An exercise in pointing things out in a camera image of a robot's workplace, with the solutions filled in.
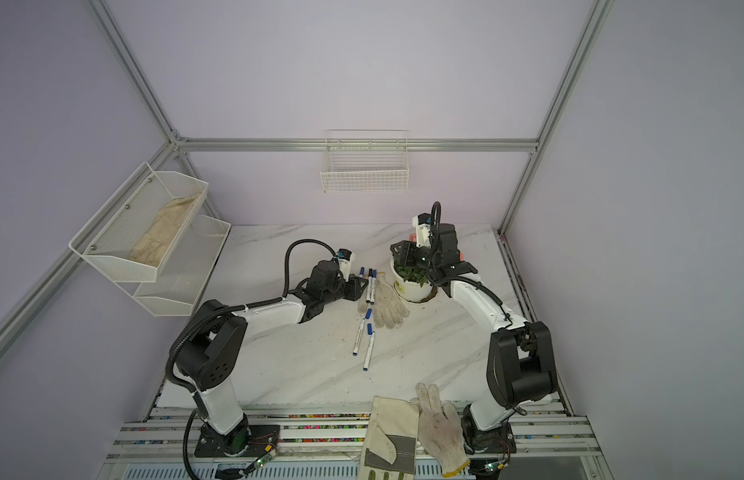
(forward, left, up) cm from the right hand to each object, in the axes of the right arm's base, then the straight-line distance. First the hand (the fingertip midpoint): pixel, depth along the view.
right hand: (395, 245), depth 85 cm
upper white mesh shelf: (-3, +68, +10) cm, 69 cm away
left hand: (-4, +10, -13) cm, 17 cm away
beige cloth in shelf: (+1, +64, +7) cm, 64 cm away
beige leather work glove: (-48, +2, -23) cm, 53 cm away
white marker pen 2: (+6, +9, -21) cm, 24 cm away
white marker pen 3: (+5, +7, -21) cm, 23 cm away
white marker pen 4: (-17, +7, -23) cm, 30 cm away
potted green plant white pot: (-7, -5, -9) cm, 13 cm away
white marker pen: (+7, +12, -23) cm, 26 cm away
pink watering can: (-3, -5, +6) cm, 9 cm away
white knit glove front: (-43, -11, -23) cm, 50 cm away
